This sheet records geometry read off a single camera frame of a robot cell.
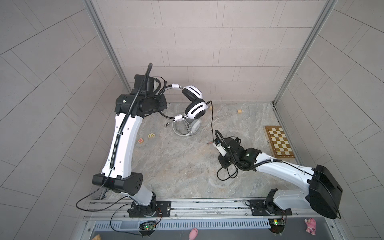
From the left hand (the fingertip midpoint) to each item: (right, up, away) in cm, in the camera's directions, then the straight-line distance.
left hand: (167, 100), depth 68 cm
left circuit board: (-7, -55, -4) cm, 55 cm away
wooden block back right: (+45, -4, +44) cm, 63 cm away
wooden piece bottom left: (-29, -59, -5) cm, 66 cm away
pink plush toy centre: (+12, -58, -4) cm, 60 cm away
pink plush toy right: (+65, -55, -3) cm, 85 cm away
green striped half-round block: (-17, -20, +28) cm, 38 cm away
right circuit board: (+51, -57, 0) cm, 77 cm away
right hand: (+25, -31, +13) cm, 42 cm away
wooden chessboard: (+65, -26, +23) cm, 74 cm away
